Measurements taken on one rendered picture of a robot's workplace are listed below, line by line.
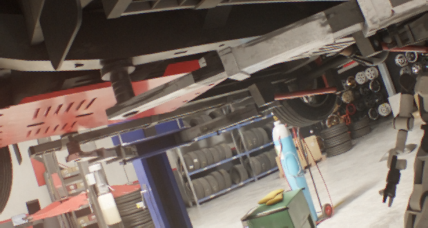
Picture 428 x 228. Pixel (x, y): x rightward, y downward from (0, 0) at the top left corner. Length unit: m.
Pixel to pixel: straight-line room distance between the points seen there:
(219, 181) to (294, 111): 8.15
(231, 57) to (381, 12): 0.37
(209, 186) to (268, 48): 10.12
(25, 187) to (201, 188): 4.78
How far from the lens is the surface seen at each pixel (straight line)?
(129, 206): 8.57
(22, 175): 10.55
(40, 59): 1.05
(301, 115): 3.18
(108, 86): 1.28
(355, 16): 0.92
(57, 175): 7.97
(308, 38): 0.91
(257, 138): 12.14
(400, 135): 2.47
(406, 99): 2.53
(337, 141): 11.02
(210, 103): 2.82
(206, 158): 11.03
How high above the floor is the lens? 1.32
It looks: 7 degrees up
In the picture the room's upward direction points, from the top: 19 degrees counter-clockwise
